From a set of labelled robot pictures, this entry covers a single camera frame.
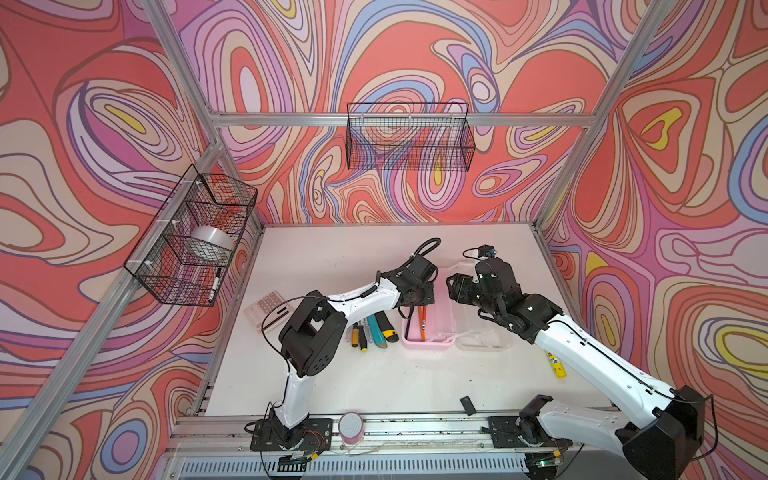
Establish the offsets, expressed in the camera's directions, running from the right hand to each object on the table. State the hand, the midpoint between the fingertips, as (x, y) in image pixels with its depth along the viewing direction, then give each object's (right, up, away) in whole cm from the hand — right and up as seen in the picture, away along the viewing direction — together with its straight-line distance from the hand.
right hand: (458, 288), depth 79 cm
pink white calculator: (-60, -10, +15) cm, 63 cm away
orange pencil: (-9, -8, +8) cm, 14 cm away
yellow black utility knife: (-19, -14, +12) cm, 27 cm away
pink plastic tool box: (-1, -12, +7) cm, 14 cm away
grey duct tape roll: (-61, +11, -9) cm, 63 cm away
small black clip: (+3, -32, -1) cm, 32 cm away
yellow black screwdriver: (-26, -17, +9) cm, 33 cm away
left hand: (-4, -4, +12) cm, 14 cm away
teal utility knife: (-22, -15, +12) cm, 30 cm away
